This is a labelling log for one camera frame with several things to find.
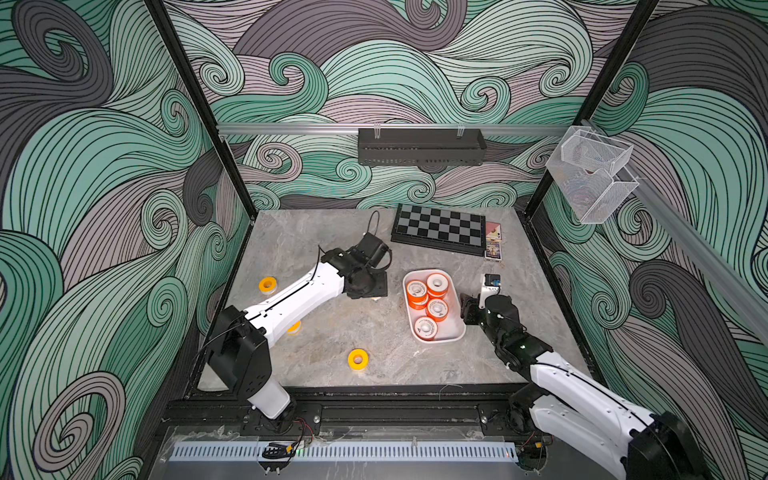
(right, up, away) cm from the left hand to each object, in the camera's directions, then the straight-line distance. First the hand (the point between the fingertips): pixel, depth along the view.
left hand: (380, 286), depth 81 cm
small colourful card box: (+42, +10, +26) cm, 50 cm away
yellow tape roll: (-26, -14, +6) cm, 30 cm away
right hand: (+27, -3, +3) cm, 27 cm away
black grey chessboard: (+23, +17, +29) cm, 41 cm away
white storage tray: (+22, -14, +8) cm, 28 cm away
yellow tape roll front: (-6, -21, +2) cm, 22 cm away
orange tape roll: (+19, -2, +14) cm, 23 cm away
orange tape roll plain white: (+18, -9, +11) cm, 23 cm away
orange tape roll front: (+12, -4, +10) cm, 16 cm away
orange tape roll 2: (+14, -14, +7) cm, 21 cm away
